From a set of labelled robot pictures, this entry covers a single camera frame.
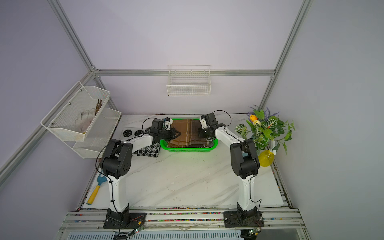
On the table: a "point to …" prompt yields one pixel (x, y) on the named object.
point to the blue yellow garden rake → (100, 179)
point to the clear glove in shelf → (84, 118)
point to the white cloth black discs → (125, 133)
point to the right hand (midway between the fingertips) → (200, 135)
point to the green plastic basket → (164, 144)
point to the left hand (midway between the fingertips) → (180, 134)
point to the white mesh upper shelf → (74, 114)
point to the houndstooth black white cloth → (152, 150)
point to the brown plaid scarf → (189, 129)
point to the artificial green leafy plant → (263, 127)
